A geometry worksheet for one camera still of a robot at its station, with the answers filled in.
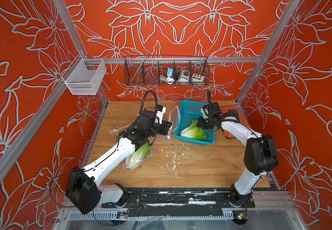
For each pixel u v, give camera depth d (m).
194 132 0.90
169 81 0.86
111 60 0.91
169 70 0.83
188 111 1.10
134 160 0.79
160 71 1.01
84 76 0.93
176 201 0.73
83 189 0.39
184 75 0.91
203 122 0.83
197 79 0.93
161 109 0.68
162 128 0.66
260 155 0.48
